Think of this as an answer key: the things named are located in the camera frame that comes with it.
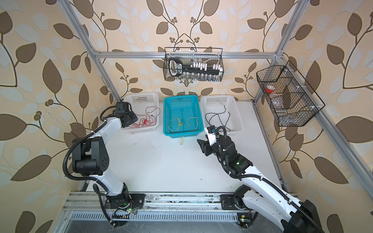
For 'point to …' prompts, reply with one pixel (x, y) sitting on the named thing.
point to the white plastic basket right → (221, 110)
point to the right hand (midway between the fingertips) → (202, 139)
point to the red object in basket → (270, 89)
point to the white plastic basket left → (145, 105)
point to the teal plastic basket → (182, 116)
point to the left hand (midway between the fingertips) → (133, 116)
